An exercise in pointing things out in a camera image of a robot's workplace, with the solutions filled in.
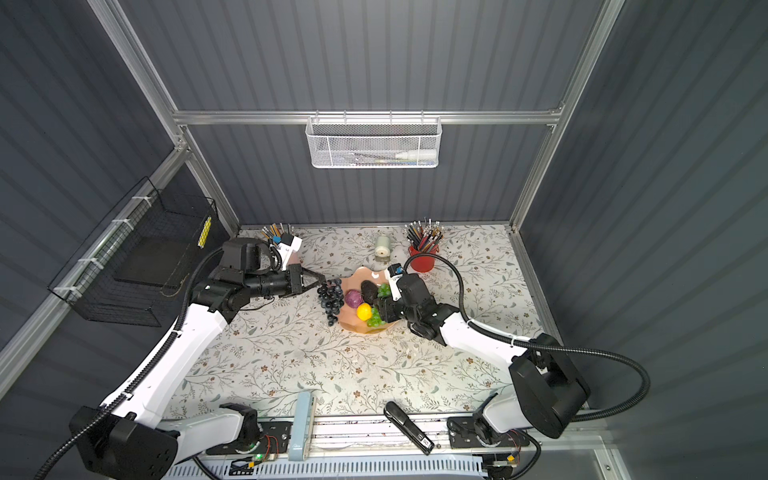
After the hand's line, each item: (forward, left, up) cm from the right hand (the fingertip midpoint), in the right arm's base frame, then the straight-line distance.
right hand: (384, 301), depth 85 cm
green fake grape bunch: (+6, +1, -5) cm, 8 cm away
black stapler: (-30, -6, -8) cm, 32 cm away
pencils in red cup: (+21, -12, +5) cm, 25 cm away
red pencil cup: (+17, -12, -5) cm, 22 cm away
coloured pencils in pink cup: (+26, +37, +3) cm, 46 cm away
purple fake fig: (+5, +10, -6) cm, 13 cm away
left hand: (-3, +14, +15) cm, 21 cm away
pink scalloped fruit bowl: (-1, +12, -9) cm, 15 cm away
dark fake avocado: (+7, +5, -6) cm, 10 cm away
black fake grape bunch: (-4, +13, +9) cm, 16 cm away
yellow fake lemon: (+1, +7, -7) cm, 10 cm away
